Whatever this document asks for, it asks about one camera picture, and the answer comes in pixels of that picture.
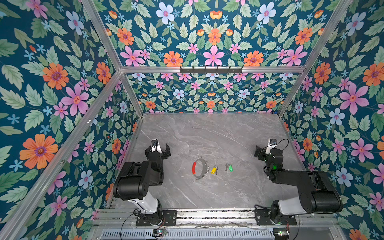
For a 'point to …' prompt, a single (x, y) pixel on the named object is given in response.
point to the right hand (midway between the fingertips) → (265, 146)
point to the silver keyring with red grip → (205, 168)
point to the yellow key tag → (213, 170)
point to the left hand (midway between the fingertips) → (158, 141)
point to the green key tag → (230, 168)
